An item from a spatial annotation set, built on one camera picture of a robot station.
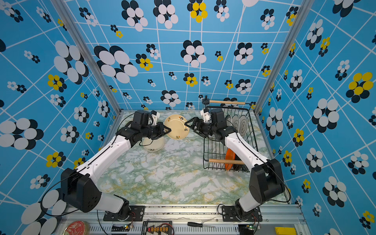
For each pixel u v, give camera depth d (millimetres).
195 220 724
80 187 409
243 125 981
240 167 785
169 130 788
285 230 681
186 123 752
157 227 682
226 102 1150
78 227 675
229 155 908
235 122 961
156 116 751
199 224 707
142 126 627
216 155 927
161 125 720
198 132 811
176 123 809
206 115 764
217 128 642
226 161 718
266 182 432
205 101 1120
